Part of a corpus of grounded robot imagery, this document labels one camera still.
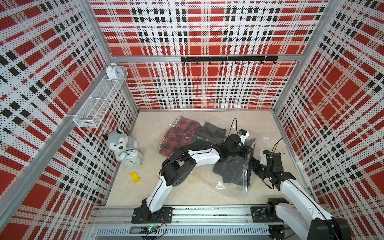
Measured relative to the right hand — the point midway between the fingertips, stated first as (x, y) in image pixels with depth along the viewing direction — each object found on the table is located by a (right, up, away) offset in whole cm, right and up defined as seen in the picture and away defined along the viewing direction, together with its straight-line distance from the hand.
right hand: (250, 164), depth 86 cm
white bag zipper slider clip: (+12, +15, +5) cm, 20 cm away
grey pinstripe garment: (-9, -2, -3) cm, 9 cm away
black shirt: (-24, +15, +15) cm, 32 cm away
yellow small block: (-67, -7, 0) cm, 68 cm away
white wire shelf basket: (-95, +30, +2) cm, 100 cm away
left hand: (+2, +9, -2) cm, 10 cm away
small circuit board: (-53, -27, -16) cm, 61 cm away
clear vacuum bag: (-19, -9, -1) cm, 20 cm away
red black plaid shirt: (-44, +16, +18) cm, 50 cm away
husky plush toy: (-75, +14, -5) cm, 76 cm away
